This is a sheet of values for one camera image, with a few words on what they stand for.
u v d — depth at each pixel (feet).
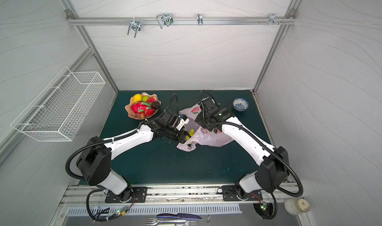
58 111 2.25
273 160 1.35
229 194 2.39
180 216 2.22
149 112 3.23
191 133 2.63
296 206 2.12
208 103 1.98
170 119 2.21
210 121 1.88
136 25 2.61
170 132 2.31
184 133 2.44
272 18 2.51
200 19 2.56
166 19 2.51
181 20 2.55
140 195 2.42
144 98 3.50
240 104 3.64
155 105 3.32
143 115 3.29
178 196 2.42
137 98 3.42
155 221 2.18
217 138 2.55
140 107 3.31
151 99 3.43
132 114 3.32
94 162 1.43
